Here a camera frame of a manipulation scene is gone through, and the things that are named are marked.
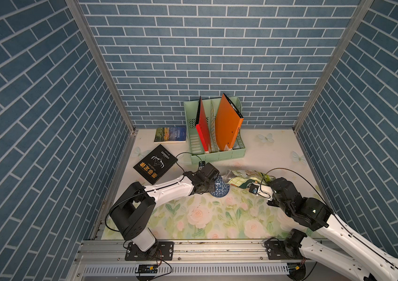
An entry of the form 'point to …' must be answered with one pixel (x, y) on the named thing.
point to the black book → (157, 164)
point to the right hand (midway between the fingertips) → (272, 182)
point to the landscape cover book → (170, 135)
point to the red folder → (202, 126)
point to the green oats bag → (242, 178)
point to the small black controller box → (147, 268)
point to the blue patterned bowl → (221, 188)
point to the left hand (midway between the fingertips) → (215, 187)
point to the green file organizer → (197, 153)
